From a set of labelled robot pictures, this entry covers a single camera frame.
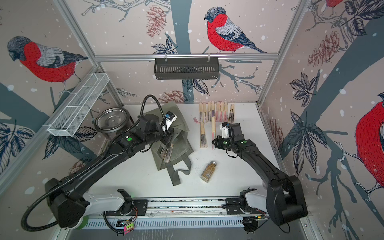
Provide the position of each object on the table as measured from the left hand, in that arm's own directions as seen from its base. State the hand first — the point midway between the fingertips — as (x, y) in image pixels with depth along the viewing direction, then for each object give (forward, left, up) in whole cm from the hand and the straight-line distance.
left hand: (176, 126), depth 74 cm
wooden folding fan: (-3, +10, -25) cm, 27 cm away
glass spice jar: (-15, -17, -23) cm, 32 cm away
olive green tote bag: (-7, +1, -27) cm, 28 cm away
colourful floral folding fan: (-3, +8, -26) cm, 27 cm away
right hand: (+1, -20, -15) cm, 25 cm away
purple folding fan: (+36, -23, -27) cm, 51 cm away
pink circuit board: (-40, +20, -23) cm, 51 cm away
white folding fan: (+34, -20, -27) cm, 48 cm away
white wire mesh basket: (+1, +52, +4) cm, 52 cm away
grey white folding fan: (+29, -37, -26) cm, 54 cm away
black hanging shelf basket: (+51, -3, 0) cm, 51 cm away
